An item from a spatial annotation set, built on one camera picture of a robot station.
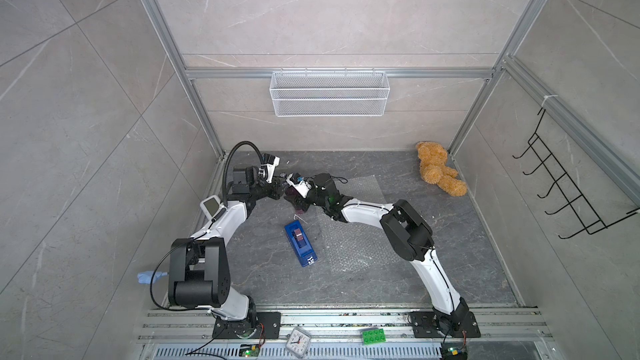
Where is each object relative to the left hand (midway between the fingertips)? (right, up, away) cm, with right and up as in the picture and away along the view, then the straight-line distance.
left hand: (290, 177), depth 88 cm
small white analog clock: (+5, -47, -19) cm, 51 cm away
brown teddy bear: (+55, +3, +7) cm, 56 cm away
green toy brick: (+26, -45, -19) cm, 55 cm away
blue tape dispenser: (+4, -23, -2) cm, 24 cm away
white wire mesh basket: (+14, +34, +12) cm, 39 cm away
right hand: (0, -5, +5) cm, 8 cm away
